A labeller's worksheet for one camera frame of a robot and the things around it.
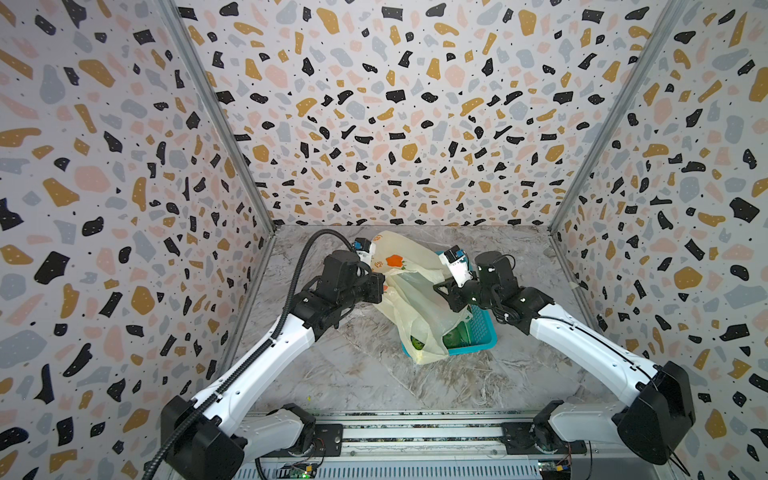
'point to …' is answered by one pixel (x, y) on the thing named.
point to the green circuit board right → (555, 469)
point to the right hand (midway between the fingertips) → (433, 280)
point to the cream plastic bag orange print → (411, 267)
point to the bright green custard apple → (416, 343)
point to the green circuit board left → (301, 470)
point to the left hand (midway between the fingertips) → (386, 272)
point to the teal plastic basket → (482, 326)
